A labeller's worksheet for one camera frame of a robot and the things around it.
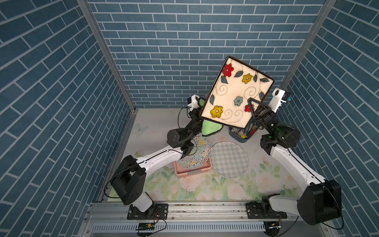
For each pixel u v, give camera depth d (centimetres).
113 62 93
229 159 92
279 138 53
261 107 52
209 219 73
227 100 48
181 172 84
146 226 72
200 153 89
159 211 74
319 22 75
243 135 102
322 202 40
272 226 71
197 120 51
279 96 50
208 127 51
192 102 58
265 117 51
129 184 43
